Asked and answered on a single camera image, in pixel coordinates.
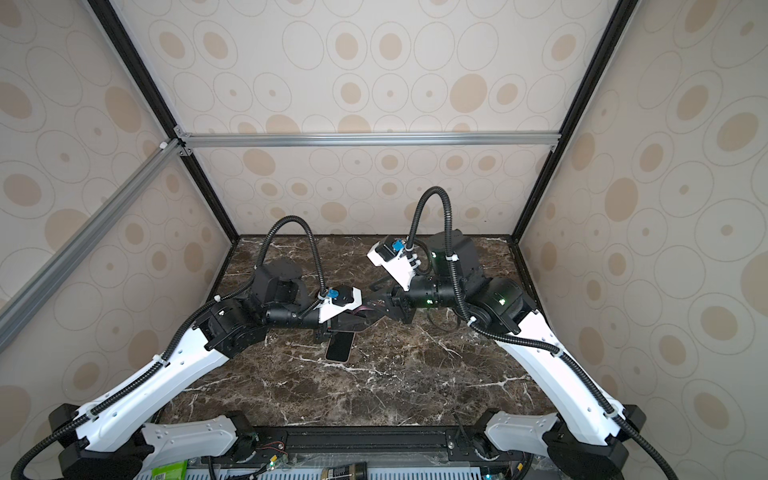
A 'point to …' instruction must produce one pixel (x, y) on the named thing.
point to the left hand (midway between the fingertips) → (367, 316)
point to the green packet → (173, 471)
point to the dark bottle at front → (350, 471)
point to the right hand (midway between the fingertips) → (370, 293)
